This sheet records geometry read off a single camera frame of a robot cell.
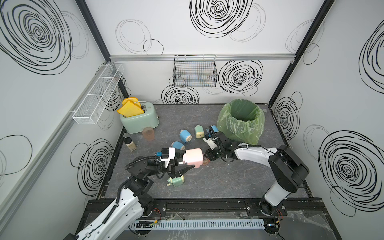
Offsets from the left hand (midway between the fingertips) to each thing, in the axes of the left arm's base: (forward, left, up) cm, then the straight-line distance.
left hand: (191, 160), depth 59 cm
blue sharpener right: (+32, -14, -22) cm, 41 cm away
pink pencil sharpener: (0, -1, +4) cm, 4 cm away
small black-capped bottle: (+19, +37, -23) cm, 48 cm away
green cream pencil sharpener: (-1, +8, -23) cm, 24 cm away
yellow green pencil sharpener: (+30, -4, -24) cm, 39 cm away
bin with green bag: (+26, -26, -5) cm, 37 cm away
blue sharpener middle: (+27, +5, -23) cm, 36 cm away
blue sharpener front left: (+19, +9, -22) cm, 31 cm away
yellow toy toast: (+38, +39, -10) cm, 55 cm away
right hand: (+16, -9, -26) cm, 32 cm away
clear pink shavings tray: (+13, -8, -29) cm, 33 cm away
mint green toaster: (+33, +37, -20) cm, 54 cm away
